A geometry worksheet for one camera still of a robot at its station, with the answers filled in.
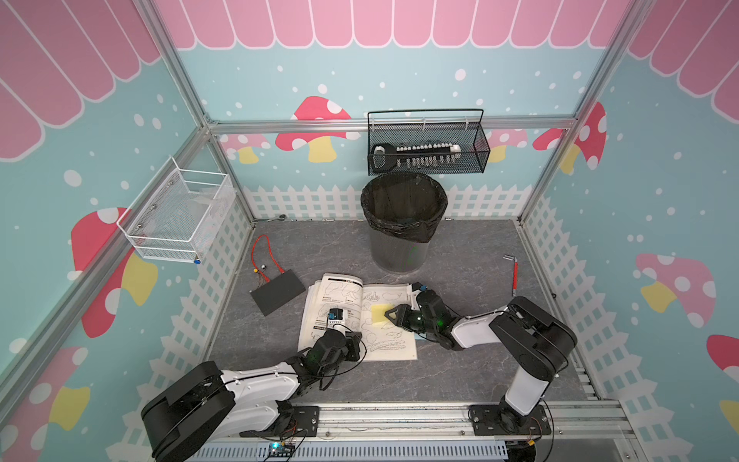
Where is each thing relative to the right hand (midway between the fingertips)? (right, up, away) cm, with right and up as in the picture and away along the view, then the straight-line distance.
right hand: (386, 314), depth 90 cm
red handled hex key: (+49, +17, +18) cm, 55 cm away
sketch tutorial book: (-16, +4, +1) cm, 17 cm away
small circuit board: (-27, -30, -18) cm, 44 cm away
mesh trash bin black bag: (+7, +35, +16) cm, 39 cm away
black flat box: (-38, +6, +10) cm, 40 cm away
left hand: (-7, -7, -4) cm, 11 cm away
